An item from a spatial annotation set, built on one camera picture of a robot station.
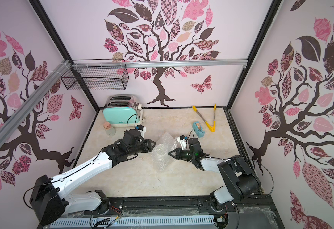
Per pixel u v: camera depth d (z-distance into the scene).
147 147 0.68
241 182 0.44
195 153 0.71
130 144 0.60
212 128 1.04
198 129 1.00
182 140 0.82
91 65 0.90
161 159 0.81
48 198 0.38
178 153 0.78
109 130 0.98
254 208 0.73
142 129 0.72
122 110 0.98
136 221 0.70
